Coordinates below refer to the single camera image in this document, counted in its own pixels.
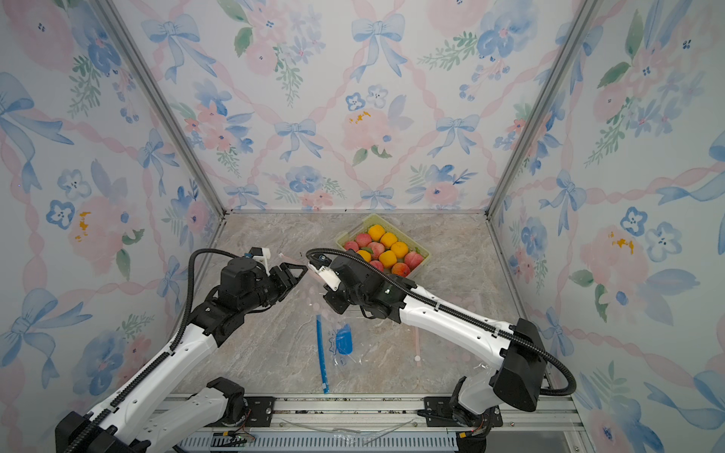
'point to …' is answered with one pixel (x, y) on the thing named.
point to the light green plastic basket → (389, 227)
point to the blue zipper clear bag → (349, 353)
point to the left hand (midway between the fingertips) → (306, 271)
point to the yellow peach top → (376, 232)
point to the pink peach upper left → (363, 239)
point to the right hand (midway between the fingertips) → (328, 284)
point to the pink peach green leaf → (377, 248)
